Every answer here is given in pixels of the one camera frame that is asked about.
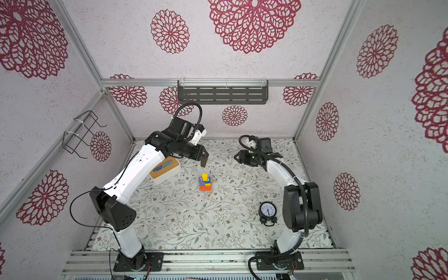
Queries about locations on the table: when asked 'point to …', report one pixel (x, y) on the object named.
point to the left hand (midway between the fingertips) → (203, 156)
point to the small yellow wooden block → (205, 177)
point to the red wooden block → (205, 188)
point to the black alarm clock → (267, 211)
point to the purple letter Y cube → (200, 180)
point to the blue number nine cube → (208, 181)
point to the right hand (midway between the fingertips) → (239, 155)
